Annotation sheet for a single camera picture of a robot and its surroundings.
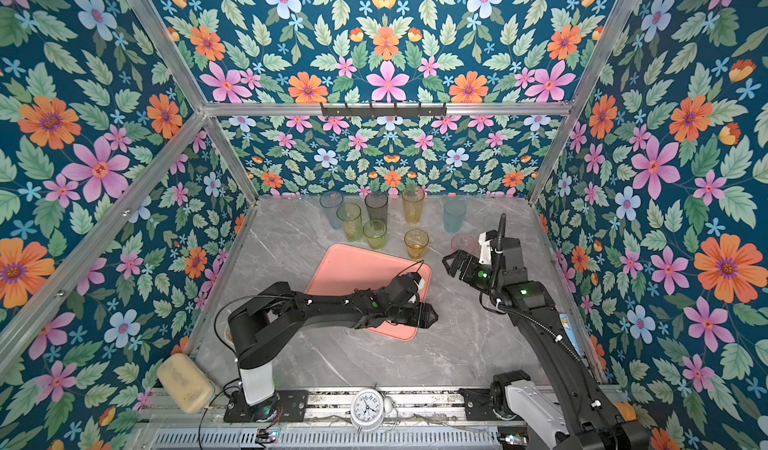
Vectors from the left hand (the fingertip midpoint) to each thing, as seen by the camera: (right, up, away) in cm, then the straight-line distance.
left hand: (436, 315), depth 83 cm
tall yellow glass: (-6, +33, +23) cm, 41 cm away
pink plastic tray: (-30, +11, +18) cm, 36 cm away
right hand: (+4, +16, -6) cm, 17 cm away
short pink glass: (+13, +19, +23) cm, 32 cm away
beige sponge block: (-64, -14, -10) cm, 66 cm away
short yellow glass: (-5, +20, +23) cm, 31 cm away
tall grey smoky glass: (-19, +32, +18) cm, 41 cm away
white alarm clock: (-18, -19, -13) cm, 29 cm away
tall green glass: (-29, +29, +22) cm, 46 cm away
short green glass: (-20, +23, +21) cm, 37 cm away
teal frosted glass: (+8, +30, +19) cm, 36 cm away
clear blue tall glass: (-34, +34, +18) cm, 52 cm away
